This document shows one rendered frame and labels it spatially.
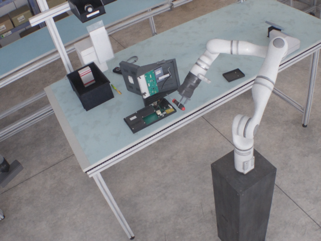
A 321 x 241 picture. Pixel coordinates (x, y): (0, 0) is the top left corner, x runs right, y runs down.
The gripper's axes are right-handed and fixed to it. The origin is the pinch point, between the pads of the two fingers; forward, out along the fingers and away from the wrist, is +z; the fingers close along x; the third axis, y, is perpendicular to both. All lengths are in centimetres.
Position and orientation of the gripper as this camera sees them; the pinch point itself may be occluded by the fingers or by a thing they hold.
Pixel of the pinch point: (179, 107)
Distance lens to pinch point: 161.6
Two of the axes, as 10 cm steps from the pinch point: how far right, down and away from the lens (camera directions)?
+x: -6.8, -2.3, -7.0
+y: -5.2, -5.2, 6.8
